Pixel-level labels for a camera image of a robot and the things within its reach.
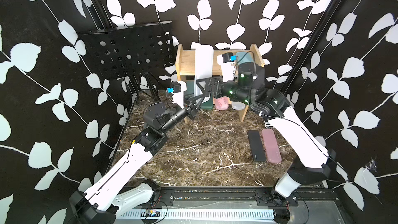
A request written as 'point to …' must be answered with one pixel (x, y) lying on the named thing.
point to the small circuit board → (152, 213)
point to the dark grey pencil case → (257, 145)
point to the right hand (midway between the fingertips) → (203, 77)
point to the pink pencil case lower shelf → (222, 103)
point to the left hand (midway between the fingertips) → (204, 94)
